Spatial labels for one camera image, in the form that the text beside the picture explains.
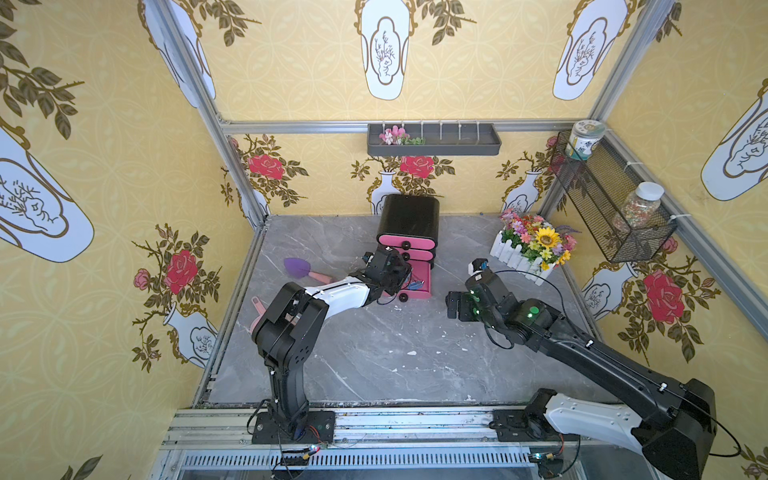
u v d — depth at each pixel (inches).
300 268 41.6
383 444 28.5
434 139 35.7
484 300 22.7
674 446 14.6
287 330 19.4
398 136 34.6
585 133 33.4
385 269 29.5
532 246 36.0
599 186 35.5
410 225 47.4
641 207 25.6
